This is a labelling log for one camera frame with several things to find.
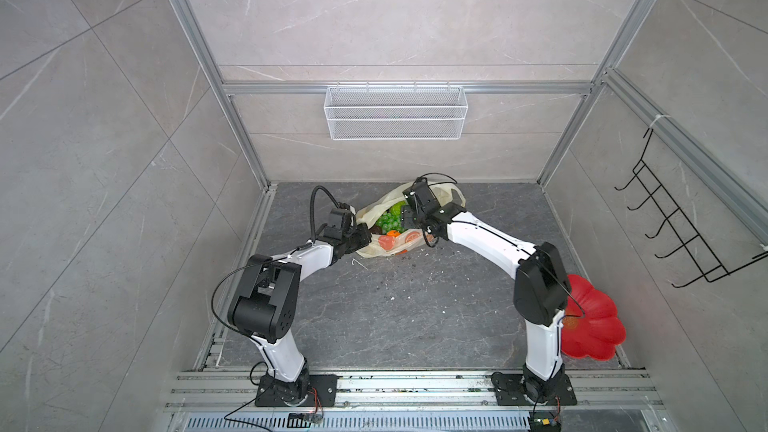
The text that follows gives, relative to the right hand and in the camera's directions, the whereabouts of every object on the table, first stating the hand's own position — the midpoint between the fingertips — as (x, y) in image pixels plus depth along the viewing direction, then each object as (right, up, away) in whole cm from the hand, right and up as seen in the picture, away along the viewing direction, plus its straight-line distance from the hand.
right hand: (412, 212), depth 93 cm
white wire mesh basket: (-5, +34, +8) cm, 35 cm away
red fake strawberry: (-8, -10, +3) cm, 13 cm away
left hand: (-13, -5, +3) cm, 14 cm away
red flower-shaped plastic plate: (+51, -33, -9) cm, 61 cm away
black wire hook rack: (+59, -5, -28) cm, 65 cm away
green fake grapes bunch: (-8, -4, +8) cm, 12 cm away
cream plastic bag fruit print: (0, -9, 0) cm, 9 cm away
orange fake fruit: (-6, -7, +6) cm, 11 cm away
